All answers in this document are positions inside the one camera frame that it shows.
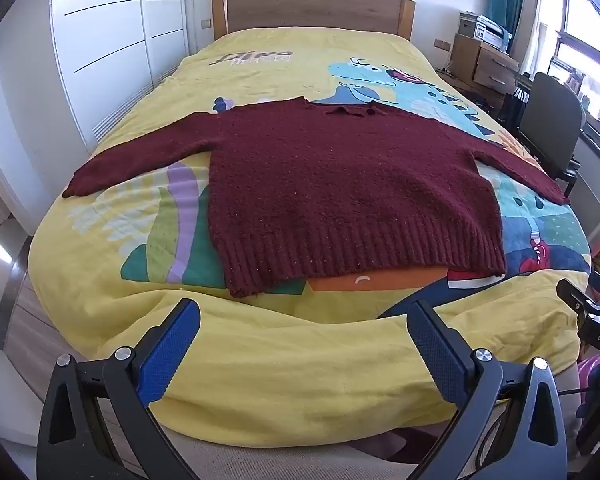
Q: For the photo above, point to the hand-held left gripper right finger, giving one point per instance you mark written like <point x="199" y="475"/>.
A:
<point x="440" y="355"/>

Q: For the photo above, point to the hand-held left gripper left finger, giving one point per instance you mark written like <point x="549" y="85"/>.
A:
<point x="170" y="355"/>

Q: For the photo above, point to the maroon knit sweater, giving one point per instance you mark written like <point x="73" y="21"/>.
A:
<point x="340" y="185"/>

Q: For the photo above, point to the pink toy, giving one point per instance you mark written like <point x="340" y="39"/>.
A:
<point x="591" y="377"/>

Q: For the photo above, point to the yellow dinosaur print duvet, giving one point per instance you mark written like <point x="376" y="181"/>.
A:
<point x="280" y="360"/>

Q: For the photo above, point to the white desk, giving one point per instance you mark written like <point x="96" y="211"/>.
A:
<point x="597" y="170"/>

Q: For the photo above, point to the grey office chair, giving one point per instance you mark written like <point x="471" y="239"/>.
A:
<point x="552" y="120"/>

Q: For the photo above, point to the wooden dresser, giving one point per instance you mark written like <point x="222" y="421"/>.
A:
<point x="485" y="67"/>

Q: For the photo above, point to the large window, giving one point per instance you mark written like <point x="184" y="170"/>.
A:
<point x="585" y="25"/>

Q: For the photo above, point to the white printer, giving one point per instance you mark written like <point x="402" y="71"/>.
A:
<point x="492" y="35"/>

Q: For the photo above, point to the grey storage box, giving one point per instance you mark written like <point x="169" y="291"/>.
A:
<point x="467" y="25"/>

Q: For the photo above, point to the white wardrobe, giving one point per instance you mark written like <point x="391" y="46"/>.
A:
<point x="105" y="35"/>

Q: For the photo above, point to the wooden headboard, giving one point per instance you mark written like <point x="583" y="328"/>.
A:
<point x="310" y="10"/>

